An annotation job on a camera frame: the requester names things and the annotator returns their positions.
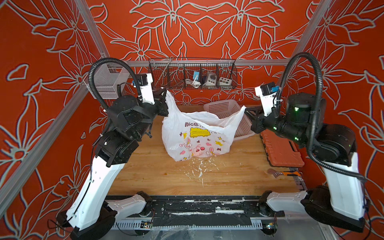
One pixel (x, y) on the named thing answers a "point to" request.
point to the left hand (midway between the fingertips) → (164, 87)
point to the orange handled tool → (276, 173)
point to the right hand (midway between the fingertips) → (241, 108)
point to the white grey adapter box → (212, 79)
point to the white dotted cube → (225, 83)
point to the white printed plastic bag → (196, 134)
